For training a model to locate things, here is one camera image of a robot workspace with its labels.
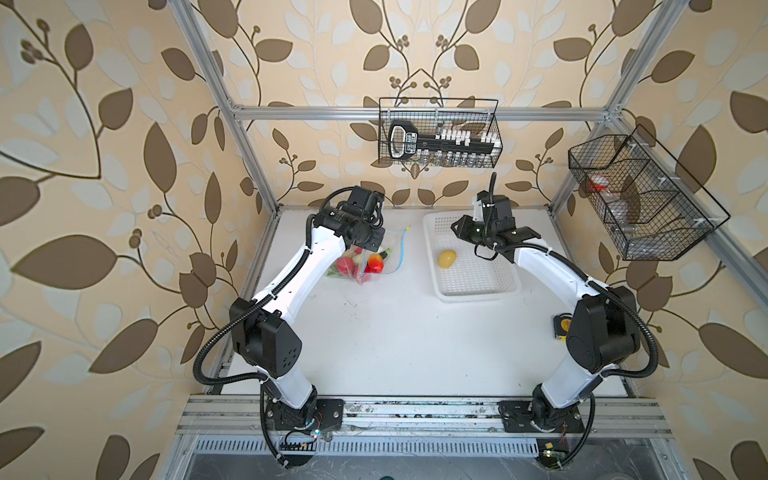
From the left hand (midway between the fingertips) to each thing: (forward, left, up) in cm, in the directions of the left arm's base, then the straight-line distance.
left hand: (373, 232), depth 81 cm
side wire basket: (+2, -69, +10) cm, 70 cm away
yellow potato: (+4, -23, -16) cm, 28 cm away
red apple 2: (-2, +3, -16) cm, 16 cm away
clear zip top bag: (-4, +4, -10) cm, 12 cm away
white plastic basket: (+2, -33, -25) cm, 41 cm away
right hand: (+7, -24, -4) cm, 25 cm away
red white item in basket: (+12, -61, +9) cm, 63 cm away
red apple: (-2, +9, -14) cm, 17 cm away
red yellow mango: (-1, +1, -14) cm, 14 cm away
